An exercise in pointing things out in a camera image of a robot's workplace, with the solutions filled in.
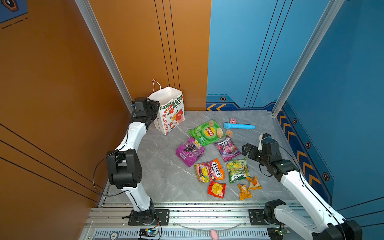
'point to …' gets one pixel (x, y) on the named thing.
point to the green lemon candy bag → (238, 169)
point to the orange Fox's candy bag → (210, 171)
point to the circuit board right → (277, 233)
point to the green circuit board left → (148, 232)
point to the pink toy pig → (233, 121)
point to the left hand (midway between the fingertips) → (159, 101)
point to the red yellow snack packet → (216, 189)
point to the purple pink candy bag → (227, 149)
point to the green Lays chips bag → (208, 132)
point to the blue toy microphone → (235, 126)
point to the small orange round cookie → (229, 133)
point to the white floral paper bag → (171, 110)
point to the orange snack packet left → (244, 193)
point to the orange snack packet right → (254, 183)
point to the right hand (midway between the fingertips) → (247, 149)
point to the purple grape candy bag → (188, 153)
